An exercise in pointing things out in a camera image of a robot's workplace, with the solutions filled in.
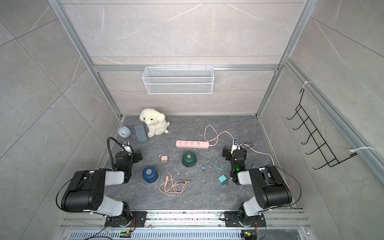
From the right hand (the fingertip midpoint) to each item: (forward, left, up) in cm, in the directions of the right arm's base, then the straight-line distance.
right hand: (234, 146), depth 93 cm
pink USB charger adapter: (-6, +45, -5) cm, 45 cm away
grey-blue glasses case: (+14, +64, -3) cm, 66 cm away
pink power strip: (+6, +27, -5) cm, 28 cm away
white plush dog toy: (+15, +51, +9) cm, 54 cm away
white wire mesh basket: (+39, +36, +23) cm, 58 cm away
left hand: (0, +66, -1) cm, 66 cm away
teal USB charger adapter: (-19, +9, -6) cm, 22 cm away
